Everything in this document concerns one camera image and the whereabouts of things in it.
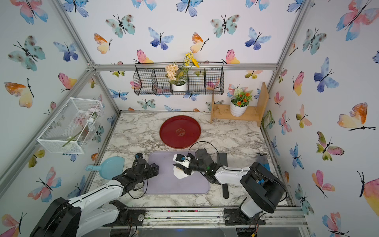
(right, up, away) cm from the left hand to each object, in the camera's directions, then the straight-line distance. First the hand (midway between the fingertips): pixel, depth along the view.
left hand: (156, 167), depth 89 cm
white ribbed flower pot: (+52, +35, +15) cm, 65 cm away
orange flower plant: (+54, +43, +9) cm, 69 cm away
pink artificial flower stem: (-30, +31, -13) cm, 45 cm away
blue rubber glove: (+65, +4, +2) cm, 65 cm away
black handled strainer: (+40, +4, +2) cm, 40 cm away
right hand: (+13, +6, -9) cm, 17 cm away
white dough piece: (+14, -4, 0) cm, 15 cm away
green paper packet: (+77, +30, +22) cm, 85 cm away
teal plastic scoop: (-29, -1, +2) cm, 29 cm away
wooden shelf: (+67, +34, +22) cm, 79 cm away
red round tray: (+12, +20, +19) cm, 31 cm away
